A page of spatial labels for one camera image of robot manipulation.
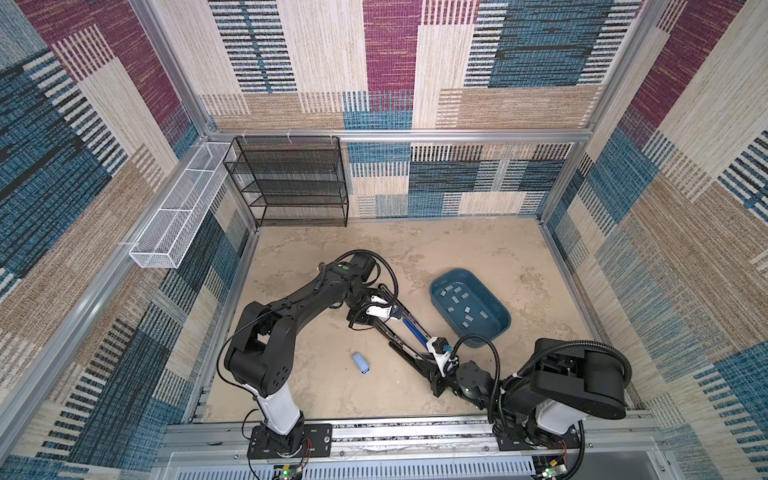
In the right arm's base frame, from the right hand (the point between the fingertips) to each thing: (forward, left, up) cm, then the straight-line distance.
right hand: (421, 362), depth 84 cm
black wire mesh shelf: (+61, +42, +16) cm, 76 cm away
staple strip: (+16, -16, -1) cm, 23 cm away
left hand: (+15, +13, +6) cm, 20 cm away
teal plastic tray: (+18, -17, -1) cm, 25 cm away
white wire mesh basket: (+19, +61, +33) cm, 72 cm away
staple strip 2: (+14, -21, -1) cm, 25 cm away
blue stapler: (+16, +5, +1) cm, 17 cm away
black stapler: (0, 0, +2) cm, 2 cm away
